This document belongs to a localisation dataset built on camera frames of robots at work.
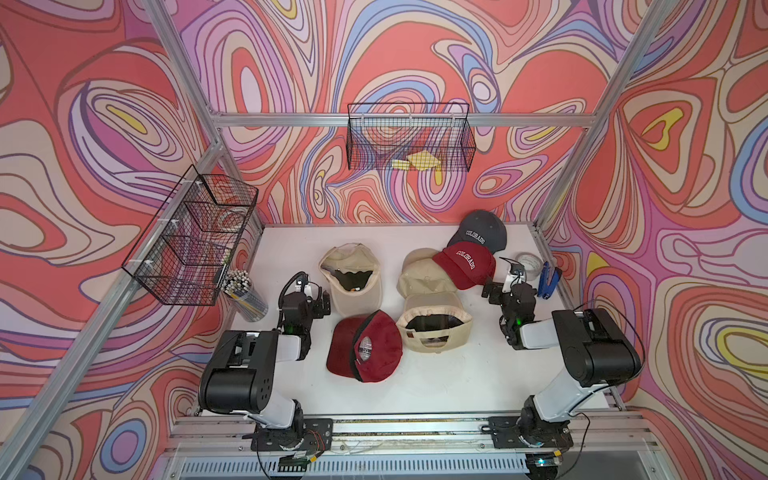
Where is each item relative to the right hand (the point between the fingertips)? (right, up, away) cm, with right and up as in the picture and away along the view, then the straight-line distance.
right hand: (502, 283), depth 96 cm
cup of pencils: (-78, -4, -10) cm, 79 cm away
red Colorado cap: (-11, +6, +2) cm, 12 cm away
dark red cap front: (-44, -18, -8) cm, 48 cm away
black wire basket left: (-90, +12, -18) cm, 92 cm away
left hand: (-61, -3, -2) cm, 61 cm away
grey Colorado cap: (-3, +19, +12) cm, 23 cm away
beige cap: (-49, +2, +3) cm, 49 cm away
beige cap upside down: (-23, -11, -9) cm, 27 cm away
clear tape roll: (+15, +6, +11) cm, 20 cm away
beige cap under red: (-26, +2, -1) cm, 26 cm away
